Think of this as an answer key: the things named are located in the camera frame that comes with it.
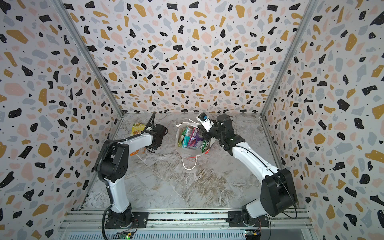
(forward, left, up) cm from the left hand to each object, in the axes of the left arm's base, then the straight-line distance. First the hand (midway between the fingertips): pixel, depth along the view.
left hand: (139, 141), depth 94 cm
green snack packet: (0, -29, +3) cm, 29 cm away
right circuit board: (-48, -62, -11) cm, 80 cm away
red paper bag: (-13, -32, +4) cm, 34 cm away
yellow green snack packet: (+14, +7, -5) cm, 17 cm away
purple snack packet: (+1, -35, +3) cm, 35 cm away
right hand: (-1, -38, +17) cm, 42 cm away
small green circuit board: (-47, -2, -9) cm, 48 cm away
